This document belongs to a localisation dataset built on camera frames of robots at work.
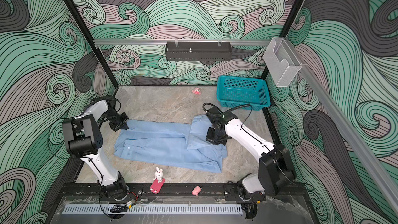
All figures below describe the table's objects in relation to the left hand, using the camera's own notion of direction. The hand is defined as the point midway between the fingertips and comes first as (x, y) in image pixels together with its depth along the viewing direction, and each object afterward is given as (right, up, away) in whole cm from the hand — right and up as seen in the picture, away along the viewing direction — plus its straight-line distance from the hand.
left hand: (128, 125), depth 91 cm
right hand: (+49, -7, -10) cm, 50 cm away
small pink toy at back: (+41, +22, +23) cm, 52 cm away
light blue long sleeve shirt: (+28, -10, -3) cm, 30 cm away
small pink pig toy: (+41, -28, -19) cm, 53 cm away
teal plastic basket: (+71, +22, +27) cm, 79 cm away
